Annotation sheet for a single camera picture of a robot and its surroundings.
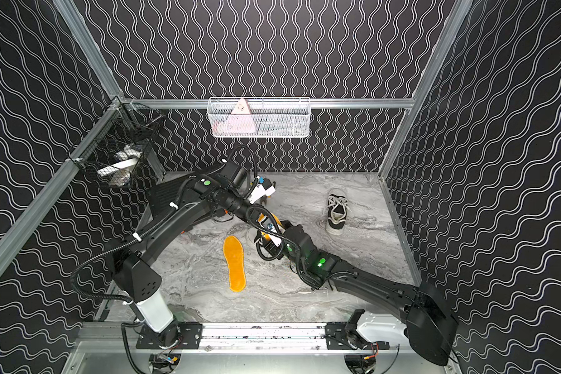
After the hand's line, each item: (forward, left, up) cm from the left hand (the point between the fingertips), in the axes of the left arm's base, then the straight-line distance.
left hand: (269, 218), depth 73 cm
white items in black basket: (+8, +47, +8) cm, 49 cm away
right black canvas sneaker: (+21, -27, -18) cm, 38 cm away
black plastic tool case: (+24, +50, -19) cm, 58 cm away
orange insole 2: (-7, -2, +7) cm, 10 cm away
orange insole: (-1, +15, -25) cm, 29 cm away
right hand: (+1, -1, -6) cm, 6 cm away
